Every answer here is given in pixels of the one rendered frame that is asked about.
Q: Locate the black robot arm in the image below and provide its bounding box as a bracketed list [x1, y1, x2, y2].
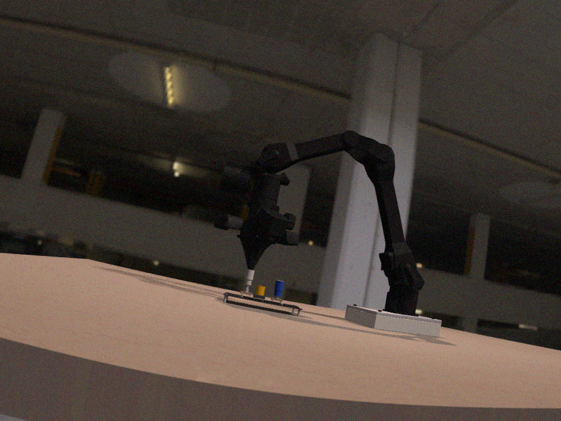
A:
[219, 130, 424, 316]

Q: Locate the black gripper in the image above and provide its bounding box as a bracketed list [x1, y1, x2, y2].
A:
[214, 197, 300, 270]

